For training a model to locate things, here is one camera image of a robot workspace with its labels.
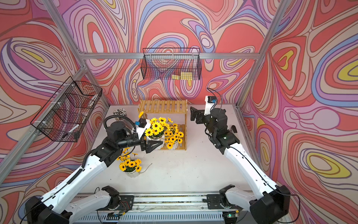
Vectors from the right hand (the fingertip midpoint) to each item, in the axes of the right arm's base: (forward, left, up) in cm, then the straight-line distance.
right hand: (198, 110), depth 73 cm
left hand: (-14, +20, -2) cm, 25 cm away
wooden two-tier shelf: (+8, +18, -4) cm, 20 cm away
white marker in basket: (-7, +69, -5) cm, 69 cm away
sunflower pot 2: (-6, +15, -16) cm, 22 cm away
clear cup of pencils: (+13, +49, -12) cm, 52 cm away
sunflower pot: (-22, +38, -16) cm, 47 cm away
